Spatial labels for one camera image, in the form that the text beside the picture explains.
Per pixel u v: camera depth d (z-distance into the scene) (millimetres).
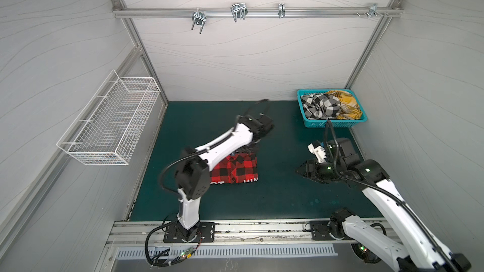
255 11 780
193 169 466
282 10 778
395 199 438
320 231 734
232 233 749
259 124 598
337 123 1022
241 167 874
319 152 675
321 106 1076
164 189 470
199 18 794
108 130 681
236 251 703
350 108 1036
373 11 766
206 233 736
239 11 765
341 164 546
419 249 391
